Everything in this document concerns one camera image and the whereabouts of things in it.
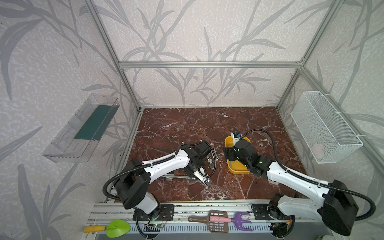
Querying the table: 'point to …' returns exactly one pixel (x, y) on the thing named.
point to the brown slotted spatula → (214, 227)
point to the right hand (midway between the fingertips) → (228, 142)
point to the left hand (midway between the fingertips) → (199, 163)
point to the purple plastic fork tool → (238, 221)
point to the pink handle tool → (219, 219)
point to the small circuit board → (155, 227)
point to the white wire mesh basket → (328, 137)
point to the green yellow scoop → (116, 228)
